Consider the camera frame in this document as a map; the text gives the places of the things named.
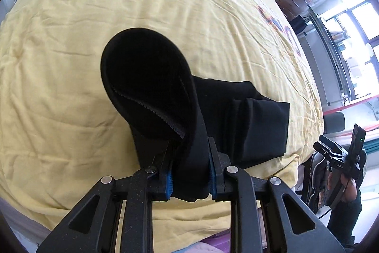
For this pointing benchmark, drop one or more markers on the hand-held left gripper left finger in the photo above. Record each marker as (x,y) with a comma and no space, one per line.
(168,185)

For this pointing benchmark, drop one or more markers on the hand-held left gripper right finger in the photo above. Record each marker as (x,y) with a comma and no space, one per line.
(212,182)

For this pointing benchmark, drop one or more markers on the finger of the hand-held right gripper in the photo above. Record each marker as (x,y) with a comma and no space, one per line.
(328,149)

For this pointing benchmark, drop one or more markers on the black pants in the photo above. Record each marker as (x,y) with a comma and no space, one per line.
(154,78)

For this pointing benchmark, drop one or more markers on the person's right forearm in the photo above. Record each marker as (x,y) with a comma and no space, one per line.
(346,223)

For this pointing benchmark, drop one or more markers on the person's right hand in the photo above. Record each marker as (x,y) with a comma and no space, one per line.
(351,189)

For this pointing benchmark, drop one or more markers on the grey office chair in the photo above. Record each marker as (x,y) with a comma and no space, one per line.
(334,122)

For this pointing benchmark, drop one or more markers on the black chair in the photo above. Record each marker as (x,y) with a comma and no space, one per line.
(316,182)

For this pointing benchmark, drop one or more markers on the purple cloth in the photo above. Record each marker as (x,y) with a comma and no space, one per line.
(207,244)

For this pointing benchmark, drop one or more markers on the white round lamp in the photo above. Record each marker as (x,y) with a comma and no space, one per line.
(369,53)

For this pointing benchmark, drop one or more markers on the glass desk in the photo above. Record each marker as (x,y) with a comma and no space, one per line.
(328,42)

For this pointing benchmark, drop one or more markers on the black bag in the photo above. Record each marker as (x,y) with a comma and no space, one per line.
(299,24)

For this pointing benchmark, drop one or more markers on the window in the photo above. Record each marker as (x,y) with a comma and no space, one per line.
(361,21)

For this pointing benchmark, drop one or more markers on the yellow printed blanket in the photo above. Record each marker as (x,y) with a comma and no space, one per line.
(74,48)

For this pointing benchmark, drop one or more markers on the red metal frame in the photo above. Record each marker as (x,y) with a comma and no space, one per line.
(355,104)

